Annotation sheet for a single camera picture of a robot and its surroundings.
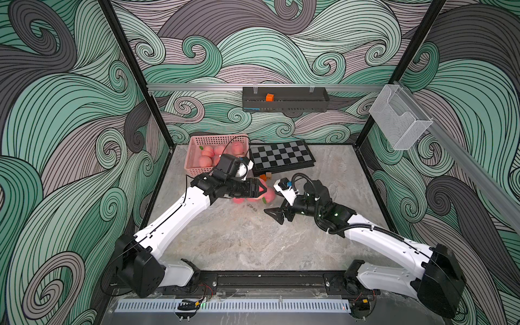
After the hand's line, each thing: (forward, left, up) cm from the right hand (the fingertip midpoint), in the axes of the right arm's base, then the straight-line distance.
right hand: (272, 199), depth 75 cm
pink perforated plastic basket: (+46, +42, -16) cm, 65 cm away
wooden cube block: (+24, 0, -18) cm, 30 cm away
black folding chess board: (+36, -4, -16) cm, 39 cm away
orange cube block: (+22, +3, -17) cm, 28 cm away
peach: (+39, +27, -13) cm, 49 cm away
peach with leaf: (+9, +1, -13) cm, 16 cm away
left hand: (+3, +5, +4) cm, 7 cm away
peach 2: (+42, +17, -15) cm, 47 cm away
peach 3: (+10, +15, -18) cm, 25 cm away
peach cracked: (+41, +34, -16) cm, 55 cm away
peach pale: (+10, +7, -17) cm, 21 cm away
